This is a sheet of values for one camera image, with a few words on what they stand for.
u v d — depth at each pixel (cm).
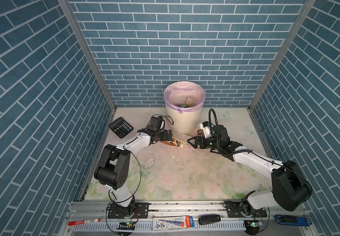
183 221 69
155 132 73
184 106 101
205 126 77
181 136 100
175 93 101
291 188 43
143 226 70
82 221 69
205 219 68
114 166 47
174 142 96
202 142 74
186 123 93
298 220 68
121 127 105
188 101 93
